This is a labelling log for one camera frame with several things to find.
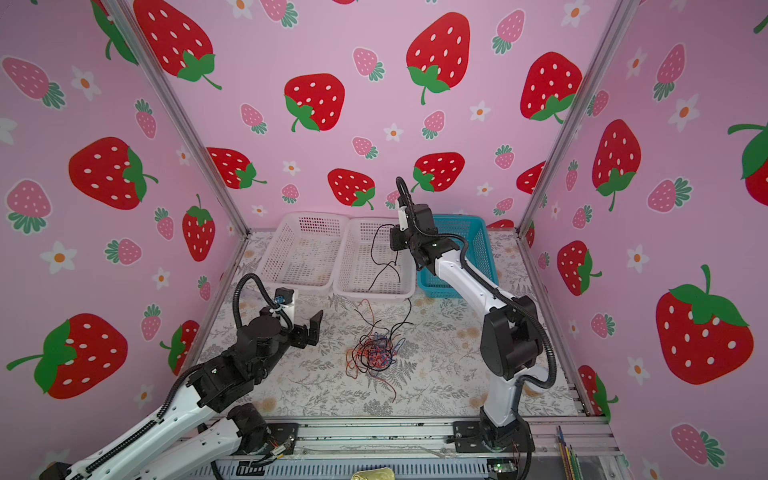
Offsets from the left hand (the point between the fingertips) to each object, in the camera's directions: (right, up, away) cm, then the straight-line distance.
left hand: (305, 308), depth 73 cm
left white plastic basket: (-14, +15, +41) cm, 46 cm away
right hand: (+22, +22, +14) cm, 34 cm away
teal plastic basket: (+53, +23, +40) cm, 70 cm away
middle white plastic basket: (+12, +8, +34) cm, 37 cm away
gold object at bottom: (+20, -36, -7) cm, 42 cm away
